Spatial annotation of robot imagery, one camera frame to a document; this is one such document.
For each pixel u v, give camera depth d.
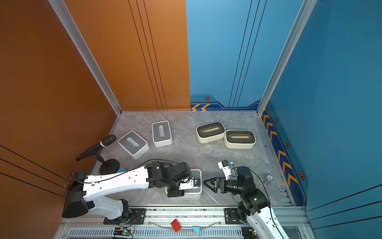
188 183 0.62
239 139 1.05
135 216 0.73
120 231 0.72
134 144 0.97
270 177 0.81
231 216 0.72
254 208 0.55
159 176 0.51
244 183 0.59
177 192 0.62
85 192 0.40
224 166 0.69
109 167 0.89
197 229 0.68
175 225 0.69
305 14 0.72
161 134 1.04
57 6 0.69
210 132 1.00
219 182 0.63
